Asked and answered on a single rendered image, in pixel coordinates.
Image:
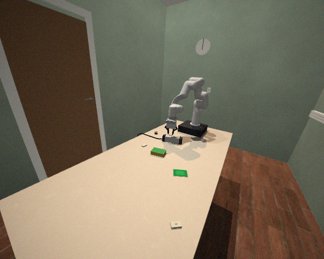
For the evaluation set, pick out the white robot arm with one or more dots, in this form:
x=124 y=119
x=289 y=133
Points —
x=201 y=102

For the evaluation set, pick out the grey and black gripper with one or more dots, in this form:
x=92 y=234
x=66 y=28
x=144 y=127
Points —
x=172 y=126

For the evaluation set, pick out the green rectangular block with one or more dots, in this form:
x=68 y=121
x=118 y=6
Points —
x=158 y=152

